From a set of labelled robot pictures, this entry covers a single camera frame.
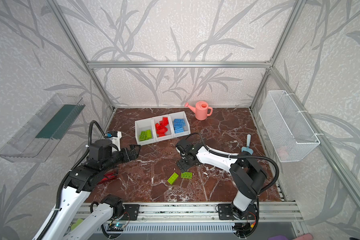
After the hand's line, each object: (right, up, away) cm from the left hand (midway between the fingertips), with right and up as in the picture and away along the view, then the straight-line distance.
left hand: (136, 144), depth 71 cm
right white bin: (+19, +15, +38) cm, 45 cm away
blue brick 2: (+17, +8, +33) cm, 38 cm away
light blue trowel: (+63, -7, +24) cm, 68 cm away
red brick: (+8, +10, +34) cm, 37 cm away
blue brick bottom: (+19, +5, +31) cm, 36 cm away
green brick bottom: (+16, -22, +13) cm, 30 cm away
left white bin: (-7, +8, +33) cm, 35 cm away
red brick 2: (+4, +7, +31) cm, 32 cm away
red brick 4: (+6, +2, +31) cm, 31 cm away
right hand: (+23, -12, +16) cm, 31 cm away
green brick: (-6, +1, +28) cm, 28 cm away
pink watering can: (+34, +19, +34) cm, 52 cm away
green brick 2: (+24, -21, +15) cm, 35 cm away
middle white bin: (+7, +6, +33) cm, 34 cm away
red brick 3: (+7, +4, +31) cm, 32 cm away
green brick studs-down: (-3, +2, +30) cm, 31 cm away
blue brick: (+18, +11, +37) cm, 43 cm away
